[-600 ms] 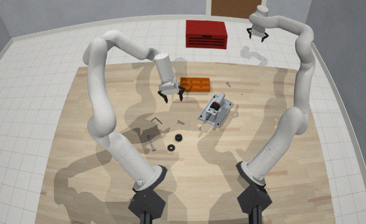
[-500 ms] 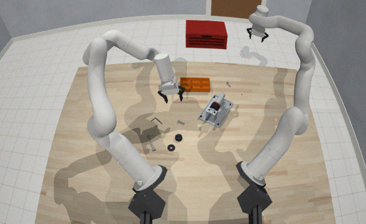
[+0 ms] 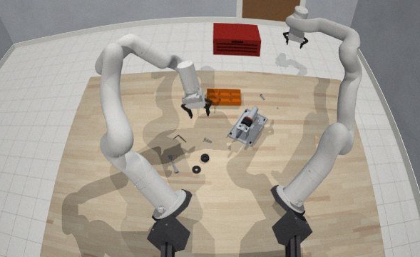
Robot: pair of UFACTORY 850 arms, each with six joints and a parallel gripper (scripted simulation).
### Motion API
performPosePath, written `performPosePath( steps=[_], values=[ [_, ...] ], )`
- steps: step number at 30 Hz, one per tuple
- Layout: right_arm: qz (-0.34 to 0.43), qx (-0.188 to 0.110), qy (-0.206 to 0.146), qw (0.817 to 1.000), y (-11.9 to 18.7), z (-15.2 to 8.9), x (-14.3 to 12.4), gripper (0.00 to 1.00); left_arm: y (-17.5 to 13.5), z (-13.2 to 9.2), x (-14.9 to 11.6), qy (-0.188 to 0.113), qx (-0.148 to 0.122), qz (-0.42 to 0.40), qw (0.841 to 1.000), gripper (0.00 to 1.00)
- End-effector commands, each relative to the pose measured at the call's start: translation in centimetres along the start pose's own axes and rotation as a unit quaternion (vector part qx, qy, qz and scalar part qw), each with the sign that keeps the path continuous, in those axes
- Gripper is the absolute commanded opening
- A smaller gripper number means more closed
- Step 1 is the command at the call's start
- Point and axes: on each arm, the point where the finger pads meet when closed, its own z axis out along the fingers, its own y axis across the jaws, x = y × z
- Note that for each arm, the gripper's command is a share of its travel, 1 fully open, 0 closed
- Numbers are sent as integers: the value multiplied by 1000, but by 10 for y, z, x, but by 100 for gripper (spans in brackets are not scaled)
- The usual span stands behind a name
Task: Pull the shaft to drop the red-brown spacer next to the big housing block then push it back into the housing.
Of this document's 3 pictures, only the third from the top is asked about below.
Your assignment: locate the orange parts tray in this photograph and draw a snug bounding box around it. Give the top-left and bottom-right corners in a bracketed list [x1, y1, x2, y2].
[207, 89, 241, 106]

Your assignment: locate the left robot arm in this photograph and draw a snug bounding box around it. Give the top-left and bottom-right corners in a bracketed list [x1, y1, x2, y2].
[95, 34, 201, 219]

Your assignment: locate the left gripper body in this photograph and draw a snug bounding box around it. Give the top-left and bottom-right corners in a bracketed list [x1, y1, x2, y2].
[186, 88, 206, 109]

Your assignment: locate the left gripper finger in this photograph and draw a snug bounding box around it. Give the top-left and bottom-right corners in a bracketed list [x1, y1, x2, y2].
[181, 104, 193, 118]
[204, 98, 212, 116]

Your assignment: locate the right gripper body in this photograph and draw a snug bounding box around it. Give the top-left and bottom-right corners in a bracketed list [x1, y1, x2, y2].
[288, 28, 304, 43]

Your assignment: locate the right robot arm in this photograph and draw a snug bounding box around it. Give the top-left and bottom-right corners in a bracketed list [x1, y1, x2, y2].
[276, 6, 362, 213]

